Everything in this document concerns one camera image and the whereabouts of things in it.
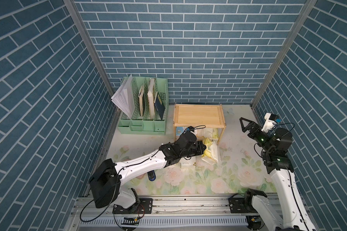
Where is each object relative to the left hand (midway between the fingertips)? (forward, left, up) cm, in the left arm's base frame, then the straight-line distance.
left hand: (211, 149), depth 73 cm
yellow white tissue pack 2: (+20, -8, -14) cm, 25 cm away
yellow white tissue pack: (-1, 0, -4) cm, 4 cm away
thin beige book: (+40, +43, 0) cm, 59 cm away
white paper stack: (+33, +52, +3) cm, 62 cm away
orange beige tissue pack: (+20, +2, -14) cm, 24 cm away
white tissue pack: (0, +11, -16) cm, 19 cm away
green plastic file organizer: (+27, +42, -15) cm, 52 cm away
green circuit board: (-28, +41, -24) cm, 55 cm away
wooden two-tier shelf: (+23, -3, 0) cm, 23 cm away
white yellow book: (+36, +35, +5) cm, 51 cm away
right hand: (+10, -17, +11) cm, 22 cm away
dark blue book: (+43, +32, -11) cm, 54 cm away
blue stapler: (-7, +32, -19) cm, 38 cm away
